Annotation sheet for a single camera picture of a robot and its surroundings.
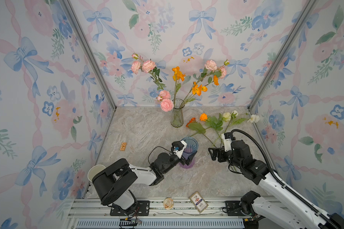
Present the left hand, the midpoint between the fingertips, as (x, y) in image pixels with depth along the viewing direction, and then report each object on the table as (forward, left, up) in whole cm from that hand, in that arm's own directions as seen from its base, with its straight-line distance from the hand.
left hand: (191, 145), depth 77 cm
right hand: (0, -14, -1) cm, 14 cm away
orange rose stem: (+30, -20, -17) cm, 40 cm away
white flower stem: (+31, -50, -13) cm, 61 cm away
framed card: (-24, -4, -16) cm, 29 cm away
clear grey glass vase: (+27, +7, -7) cm, 29 cm away
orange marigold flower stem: (+25, -4, -13) cm, 29 cm away
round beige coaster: (-25, +12, -18) cm, 33 cm away
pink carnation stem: (+17, +13, +15) cm, 26 cm away
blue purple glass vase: (-1, 0, 0) cm, 1 cm away
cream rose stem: (+34, -32, -15) cm, 48 cm away
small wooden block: (+8, +43, -16) cm, 47 cm away
